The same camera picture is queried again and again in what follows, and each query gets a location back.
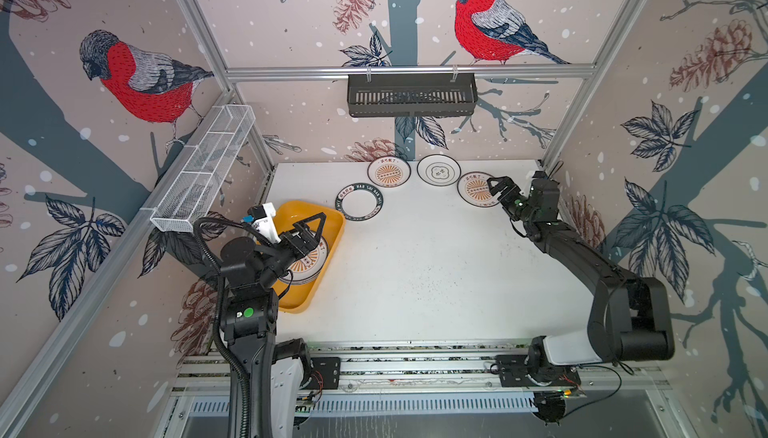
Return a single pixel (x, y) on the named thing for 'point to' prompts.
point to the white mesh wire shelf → (202, 166)
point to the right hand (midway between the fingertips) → (493, 189)
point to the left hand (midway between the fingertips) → (316, 222)
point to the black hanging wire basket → (406, 97)
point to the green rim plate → (359, 201)
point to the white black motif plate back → (438, 170)
